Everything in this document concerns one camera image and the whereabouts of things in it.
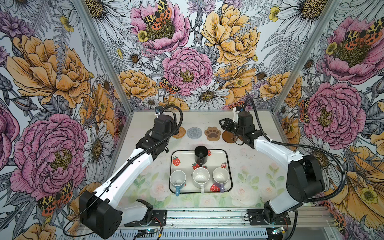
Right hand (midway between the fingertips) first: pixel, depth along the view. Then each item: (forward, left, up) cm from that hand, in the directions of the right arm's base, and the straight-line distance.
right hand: (222, 125), depth 88 cm
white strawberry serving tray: (-11, +23, -19) cm, 32 cm away
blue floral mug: (-24, +26, -16) cm, 39 cm away
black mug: (-11, +13, -14) cm, 22 cm away
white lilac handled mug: (-22, +2, -17) cm, 28 cm away
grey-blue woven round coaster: (+9, +16, -19) cm, 26 cm away
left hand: (-6, +29, +7) cm, 31 cm away
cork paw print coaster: (+9, +3, -19) cm, 21 cm away
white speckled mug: (-23, +13, -18) cm, 32 cm away
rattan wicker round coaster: (+9, +26, -19) cm, 33 cm away
